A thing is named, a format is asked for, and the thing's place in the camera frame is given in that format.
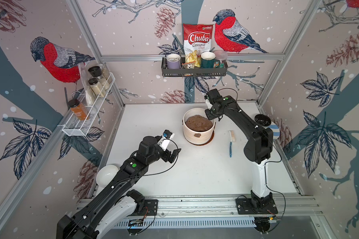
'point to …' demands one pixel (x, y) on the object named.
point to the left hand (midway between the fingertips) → (175, 140)
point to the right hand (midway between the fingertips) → (209, 113)
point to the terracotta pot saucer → (206, 142)
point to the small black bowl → (263, 120)
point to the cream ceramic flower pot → (197, 128)
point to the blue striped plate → (275, 129)
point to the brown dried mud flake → (197, 135)
